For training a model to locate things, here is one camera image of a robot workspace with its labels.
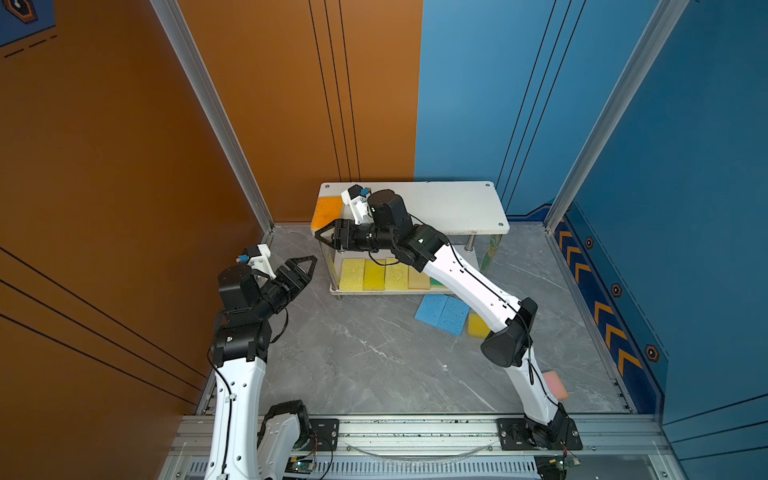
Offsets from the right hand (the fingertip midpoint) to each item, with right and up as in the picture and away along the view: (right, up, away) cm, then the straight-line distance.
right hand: (321, 236), depth 68 cm
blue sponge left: (+28, -22, +26) cm, 44 cm away
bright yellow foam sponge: (+10, -12, +26) cm, 30 cm away
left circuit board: (-6, -55, +2) cm, 55 cm away
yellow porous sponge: (+18, -12, +26) cm, 33 cm away
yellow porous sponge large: (+3, -11, +28) cm, 30 cm away
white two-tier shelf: (-4, -8, +32) cm, 33 cm away
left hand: (-2, -6, +1) cm, 7 cm away
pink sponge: (+61, -40, +12) cm, 73 cm away
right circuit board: (+55, -55, +2) cm, 78 cm away
